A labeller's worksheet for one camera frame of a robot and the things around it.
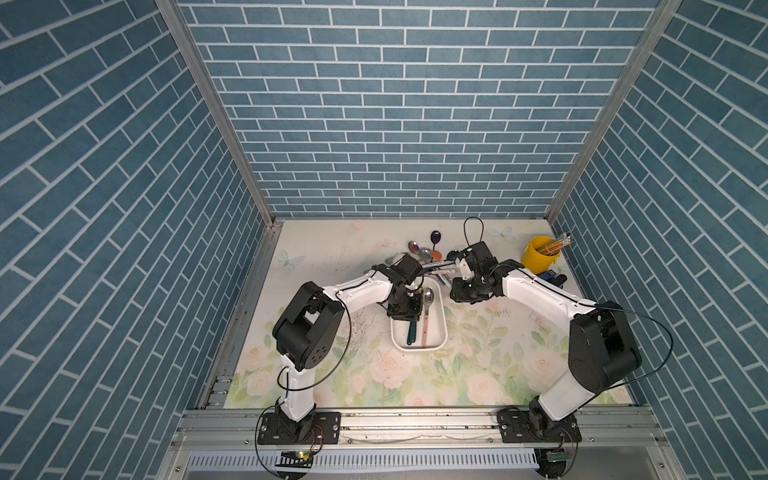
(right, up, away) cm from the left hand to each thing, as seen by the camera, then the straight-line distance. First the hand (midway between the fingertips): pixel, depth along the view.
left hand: (426, 320), depth 89 cm
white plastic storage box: (+4, -4, +2) cm, 5 cm away
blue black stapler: (+44, +12, +13) cm, 48 cm away
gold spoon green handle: (-4, -3, -1) cm, 5 cm away
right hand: (+10, +7, +2) cm, 12 cm away
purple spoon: (+6, +26, +26) cm, 37 cm away
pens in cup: (+43, +22, +8) cm, 49 cm away
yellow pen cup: (+38, +17, +12) cm, 43 cm away
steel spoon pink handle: (+1, +5, +7) cm, 9 cm away
